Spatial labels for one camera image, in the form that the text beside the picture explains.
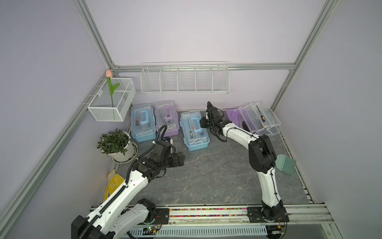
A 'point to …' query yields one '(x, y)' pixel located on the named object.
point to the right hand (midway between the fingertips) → (201, 120)
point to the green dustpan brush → (285, 164)
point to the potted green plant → (117, 145)
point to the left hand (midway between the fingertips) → (177, 158)
